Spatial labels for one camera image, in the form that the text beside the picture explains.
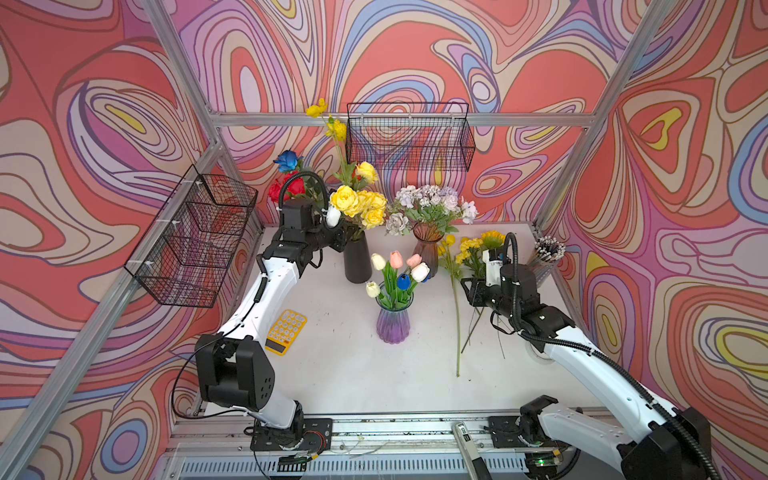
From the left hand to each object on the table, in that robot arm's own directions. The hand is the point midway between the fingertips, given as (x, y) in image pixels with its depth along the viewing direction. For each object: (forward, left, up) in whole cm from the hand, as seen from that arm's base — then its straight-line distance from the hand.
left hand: (355, 225), depth 80 cm
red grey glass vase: (+8, -22, -11) cm, 26 cm away
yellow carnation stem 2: (+9, -36, -24) cm, 44 cm away
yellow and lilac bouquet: (+8, -20, +1) cm, 22 cm away
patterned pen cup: (0, -57, -11) cm, 58 cm away
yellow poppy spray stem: (+13, -30, -26) cm, 42 cm away
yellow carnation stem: (+12, -39, -21) cm, 46 cm away
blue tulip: (-19, -13, +1) cm, 23 cm away
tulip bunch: (-16, -16, +1) cm, 23 cm away
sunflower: (+13, -46, -20) cm, 52 cm away
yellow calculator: (-18, +23, -29) cm, 41 cm away
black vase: (0, +1, -18) cm, 18 cm away
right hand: (-13, -31, -11) cm, 35 cm away
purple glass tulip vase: (-16, -10, -24) cm, 31 cm away
